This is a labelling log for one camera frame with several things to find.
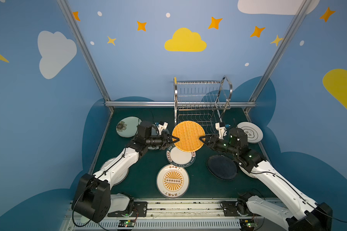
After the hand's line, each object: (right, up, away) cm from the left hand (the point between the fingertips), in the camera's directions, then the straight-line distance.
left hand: (180, 141), depth 73 cm
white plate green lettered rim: (+1, -14, +18) cm, 22 cm away
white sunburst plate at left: (-33, -24, +11) cm, 42 cm away
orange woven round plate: (+5, +4, +4) cm, 8 cm away
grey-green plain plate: (-12, +6, -7) cm, 16 cm away
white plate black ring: (+57, +1, +33) cm, 65 cm away
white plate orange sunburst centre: (-4, -25, +11) cm, 28 cm away
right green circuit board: (+34, -42, -1) cm, 54 cm away
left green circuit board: (-27, -41, -2) cm, 49 cm away
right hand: (+11, +2, 0) cm, 11 cm away
